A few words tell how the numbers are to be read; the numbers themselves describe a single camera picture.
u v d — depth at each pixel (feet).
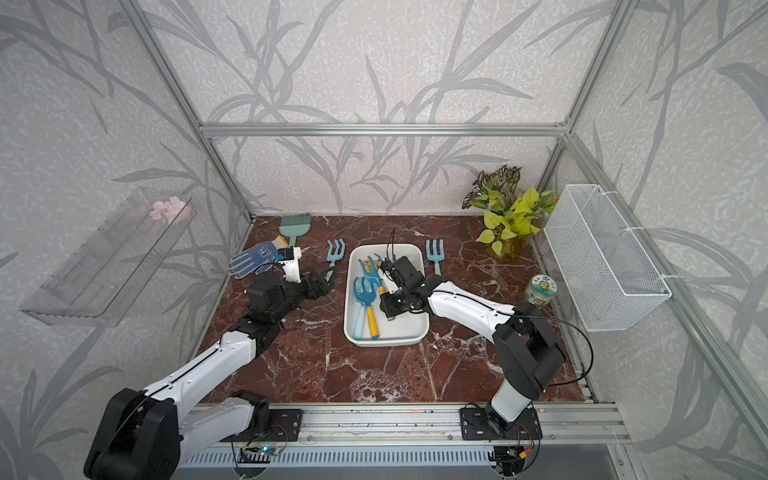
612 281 1.94
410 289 2.18
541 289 2.97
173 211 2.48
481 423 2.42
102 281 2.18
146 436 1.29
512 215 2.91
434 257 3.55
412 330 2.96
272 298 2.06
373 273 2.83
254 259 3.53
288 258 2.33
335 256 3.55
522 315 1.53
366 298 3.10
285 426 2.39
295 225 3.90
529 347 1.48
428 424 2.47
